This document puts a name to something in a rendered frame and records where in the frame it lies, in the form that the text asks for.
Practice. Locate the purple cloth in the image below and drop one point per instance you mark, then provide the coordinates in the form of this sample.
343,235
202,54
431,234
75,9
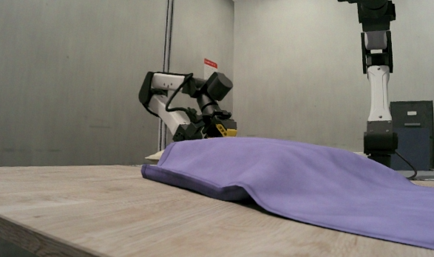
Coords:
324,186

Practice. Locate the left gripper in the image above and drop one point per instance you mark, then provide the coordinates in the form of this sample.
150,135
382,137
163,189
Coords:
373,4

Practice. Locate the beige pillow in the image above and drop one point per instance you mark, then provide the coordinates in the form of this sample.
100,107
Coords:
155,158

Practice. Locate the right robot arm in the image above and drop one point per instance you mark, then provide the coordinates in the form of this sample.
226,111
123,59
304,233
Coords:
215,88

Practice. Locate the grey vertical metal post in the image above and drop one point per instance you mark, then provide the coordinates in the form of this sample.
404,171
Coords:
166,66

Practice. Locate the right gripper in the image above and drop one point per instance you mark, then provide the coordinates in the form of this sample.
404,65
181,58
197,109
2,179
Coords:
215,127

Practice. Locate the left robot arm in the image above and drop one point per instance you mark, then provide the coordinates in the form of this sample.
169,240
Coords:
380,141

